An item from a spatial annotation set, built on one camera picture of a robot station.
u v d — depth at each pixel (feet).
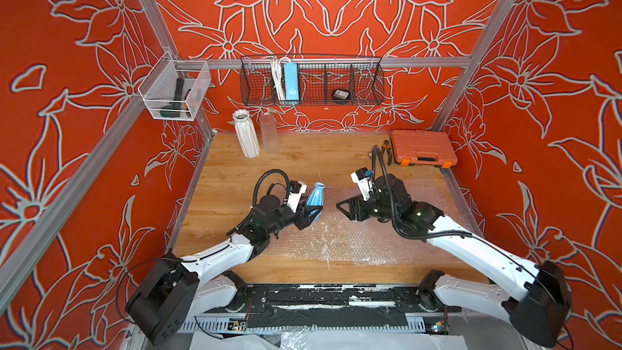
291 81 2.94
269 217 2.05
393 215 1.82
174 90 2.84
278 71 2.88
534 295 1.25
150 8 2.51
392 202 1.83
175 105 2.67
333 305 2.39
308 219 2.34
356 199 2.15
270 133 3.41
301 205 2.39
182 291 1.35
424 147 3.64
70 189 1.70
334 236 2.80
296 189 2.25
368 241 2.73
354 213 2.16
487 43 2.81
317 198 2.48
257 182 1.92
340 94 3.13
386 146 3.73
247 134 3.23
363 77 3.29
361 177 2.20
